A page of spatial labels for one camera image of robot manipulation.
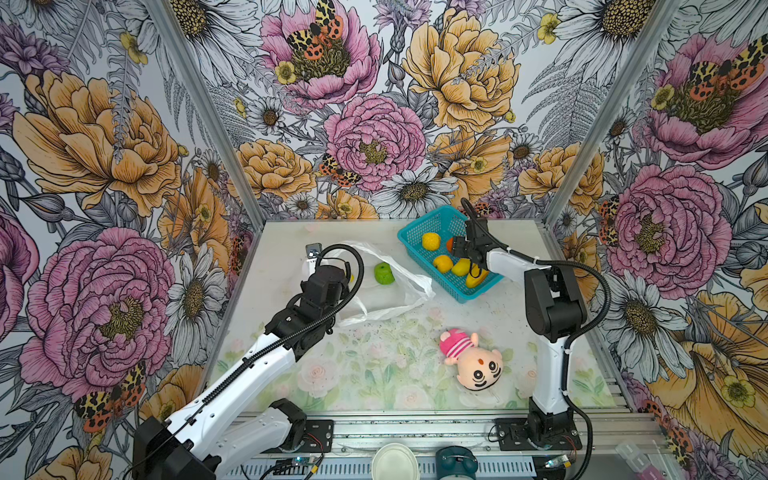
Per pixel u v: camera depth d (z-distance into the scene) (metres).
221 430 0.43
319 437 0.74
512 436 0.74
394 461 0.71
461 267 1.01
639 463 0.69
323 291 0.55
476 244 0.83
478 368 0.77
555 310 0.57
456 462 0.64
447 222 1.15
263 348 0.48
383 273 0.99
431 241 1.09
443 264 1.03
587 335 0.94
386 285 1.02
